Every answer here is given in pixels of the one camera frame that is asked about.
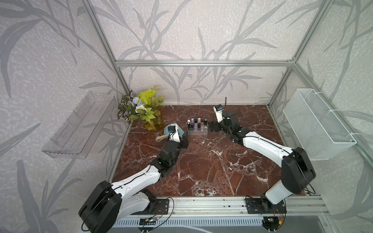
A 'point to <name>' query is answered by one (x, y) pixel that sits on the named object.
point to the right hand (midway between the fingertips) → (214, 117)
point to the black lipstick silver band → (192, 125)
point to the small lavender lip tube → (195, 126)
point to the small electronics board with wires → (146, 221)
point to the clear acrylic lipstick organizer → (192, 131)
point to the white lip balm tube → (188, 121)
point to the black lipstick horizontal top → (199, 125)
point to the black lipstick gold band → (188, 125)
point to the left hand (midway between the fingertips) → (184, 130)
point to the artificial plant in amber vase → (145, 107)
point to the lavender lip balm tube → (192, 120)
